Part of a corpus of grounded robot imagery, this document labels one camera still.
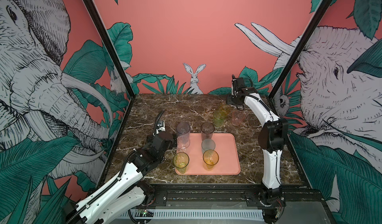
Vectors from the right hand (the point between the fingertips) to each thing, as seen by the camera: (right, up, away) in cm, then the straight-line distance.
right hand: (228, 97), depth 96 cm
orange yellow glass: (0, -8, +13) cm, 15 cm away
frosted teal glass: (-14, -29, -6) cm, 33 cm away
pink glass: (+8, -14, +7) cm, 18 cm away
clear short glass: (-29, -28, -8) cm, 41 cm away
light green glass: (-5, -13, +10) cm, 17 cm away
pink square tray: (-2, -30, -3) cm, 31 cm away
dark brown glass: (-14, -23, +8) cm, 28 cm away
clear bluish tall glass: (-30, -21, +2) cm, 37 cm away
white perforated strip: (-23, -58, -26) cm, 68 cm away
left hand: (-37, -20, -21) cm, 47 cm away
